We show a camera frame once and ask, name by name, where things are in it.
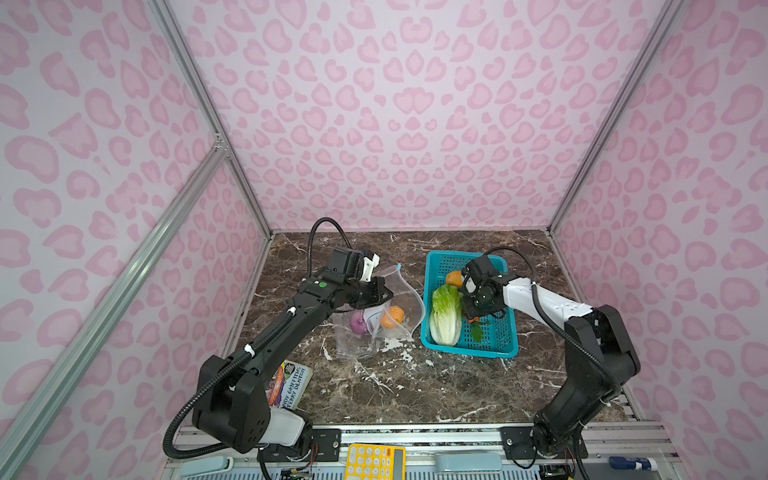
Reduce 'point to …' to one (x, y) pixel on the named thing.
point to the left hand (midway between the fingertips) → (395, 290)
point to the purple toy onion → (357, 322)
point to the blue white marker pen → (633, 463)
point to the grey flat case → (468, 462)
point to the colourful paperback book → (288, 385)
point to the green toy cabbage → (446, 315)
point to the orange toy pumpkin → (395, 316)
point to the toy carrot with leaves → (477, 328)
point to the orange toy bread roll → (455, 278)
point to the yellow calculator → (374, 462)
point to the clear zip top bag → (353, 346)
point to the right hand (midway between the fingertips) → (474, 306)
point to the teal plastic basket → (500, 338)
